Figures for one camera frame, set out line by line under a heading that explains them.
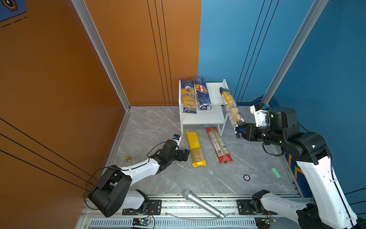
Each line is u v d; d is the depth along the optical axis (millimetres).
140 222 708
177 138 787
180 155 773
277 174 830
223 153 894
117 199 417
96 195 430
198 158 878
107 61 916
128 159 895
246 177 831
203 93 771
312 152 354
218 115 942
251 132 512
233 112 628
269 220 697
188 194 740
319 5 692
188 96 757
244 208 725
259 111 514
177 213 727
